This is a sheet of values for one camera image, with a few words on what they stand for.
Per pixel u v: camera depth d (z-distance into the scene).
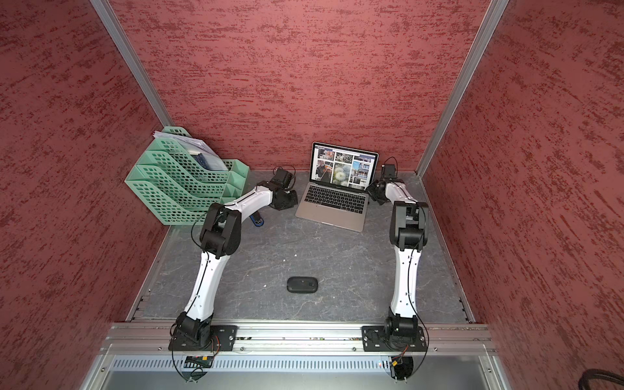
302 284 0.83
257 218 1.00
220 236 0.62
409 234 0.64
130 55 0.80
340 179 1.11
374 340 0.73
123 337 0.76
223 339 0.74
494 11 0.71
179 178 1.03
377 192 0.99
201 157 1.04
